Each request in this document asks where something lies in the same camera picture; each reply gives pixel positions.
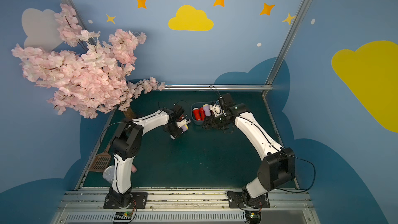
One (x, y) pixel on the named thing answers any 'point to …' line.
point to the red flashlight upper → (181, 117)
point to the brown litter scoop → (101, 161)
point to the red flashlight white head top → (196, 113)
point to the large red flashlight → (202, 113)
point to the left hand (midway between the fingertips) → (177, 131)
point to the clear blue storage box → (198, 104)
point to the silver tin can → (108, 173)
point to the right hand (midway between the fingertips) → (212, 124)
